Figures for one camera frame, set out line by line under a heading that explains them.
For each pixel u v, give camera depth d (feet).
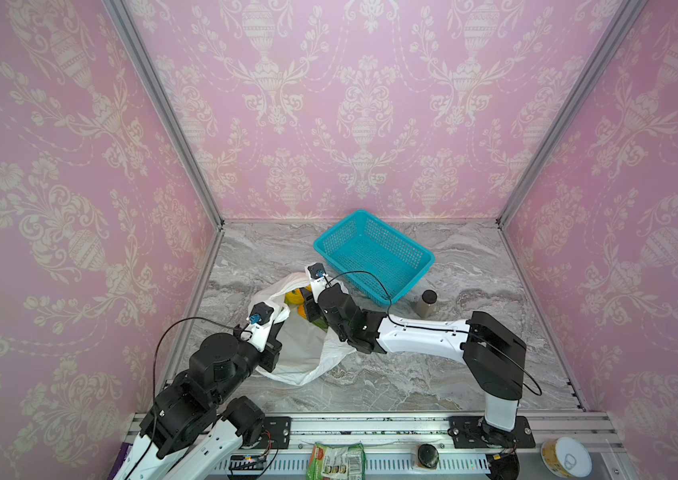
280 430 2.44
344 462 2.25
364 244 3.71
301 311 2.34
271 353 1.82
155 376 1.57
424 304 2.93
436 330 1.69
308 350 2.83
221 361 1.46
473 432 2.41
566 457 2.16
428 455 2.25
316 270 2.24
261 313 1.72
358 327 2.05
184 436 1.41
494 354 1.60
